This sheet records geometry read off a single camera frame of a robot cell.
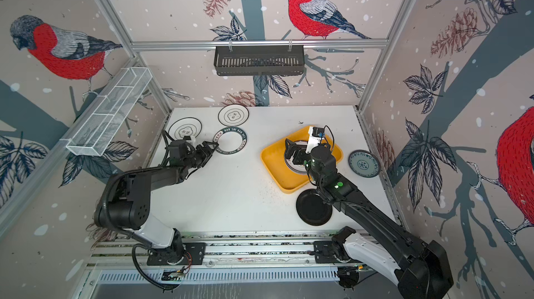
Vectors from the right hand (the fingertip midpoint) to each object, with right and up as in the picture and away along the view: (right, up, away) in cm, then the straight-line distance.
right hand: (297, 138), depth 76 cm
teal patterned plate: (+35, -13, +21) cm, 43 cm away
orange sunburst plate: (+3, -15, +16) cm, 22 cm away
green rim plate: (-32, -3, +33) cm, 46 cm away
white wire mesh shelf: (-72, +3, -4) cm, 72 cm away
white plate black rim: (-59, +4, +37) cm, 70 cm away
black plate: (+7, -30, +7) cm, 31 cm away
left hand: (-34, -4, +17) cm, 38 cm away
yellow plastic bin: (-2, -20, +15) cm, 25 cm away
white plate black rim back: (-32, +11, +42) cm, 54 cm away
